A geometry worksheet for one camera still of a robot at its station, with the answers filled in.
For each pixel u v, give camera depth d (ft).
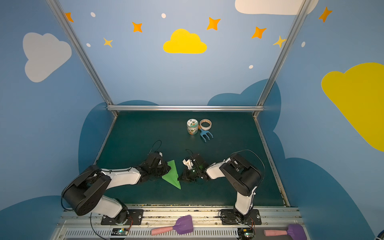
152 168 2.35
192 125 3.42
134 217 2.45
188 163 2.88
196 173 2.51
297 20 2.41
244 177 1.61
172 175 2.90
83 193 1.45
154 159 2.35
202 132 3.60
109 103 3.77
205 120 3.79
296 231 2.34
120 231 2.35
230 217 2.45
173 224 2.42
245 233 2.34
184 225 2.36
